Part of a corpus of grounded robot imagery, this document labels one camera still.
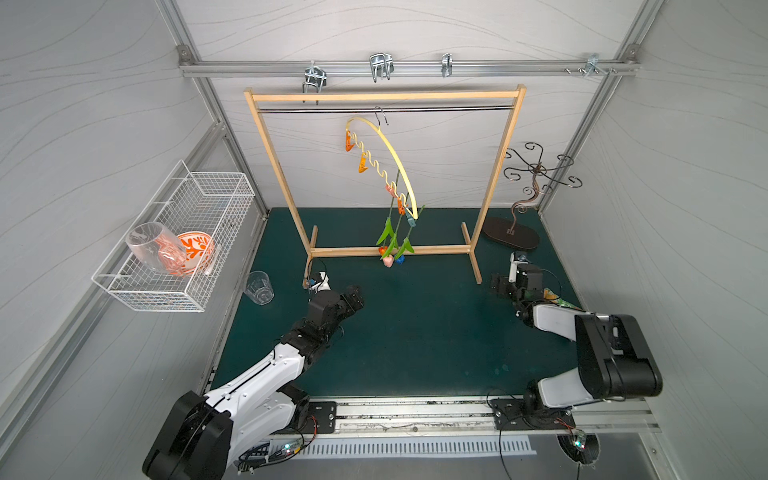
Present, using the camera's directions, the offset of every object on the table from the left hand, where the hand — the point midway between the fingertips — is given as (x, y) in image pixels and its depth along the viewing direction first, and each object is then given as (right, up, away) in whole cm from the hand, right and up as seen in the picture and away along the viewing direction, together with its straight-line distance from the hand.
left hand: (352, 292), depth 85 cm
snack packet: (+63, -3, +10) cm, 64 cm away
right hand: (+50, +4, +10) cm, 51 cm away
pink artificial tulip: (+10, +10, +10) cm, 18 cm away
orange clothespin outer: (-2, +45, +9) cm, 46 cm away
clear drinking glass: (-31, -1, +10) cm, 33 cm away
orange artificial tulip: (+9, +12, +10) cm, 18 cm away
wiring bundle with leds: (-17, -35, -15) cm, 42 cm away
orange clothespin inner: (+14, +24, -5) cm, 28 cm away
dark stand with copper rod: (+53, +18, +26) cm, 62 cm away
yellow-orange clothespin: (+3, +38, +4) cm, 39 cm away
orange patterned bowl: (-32, +13, -18) cm, 39 cm away
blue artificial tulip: (+14, +10, +9) cm, 19 cm away
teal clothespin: (+17, +20, -8) cm, 27 cm away
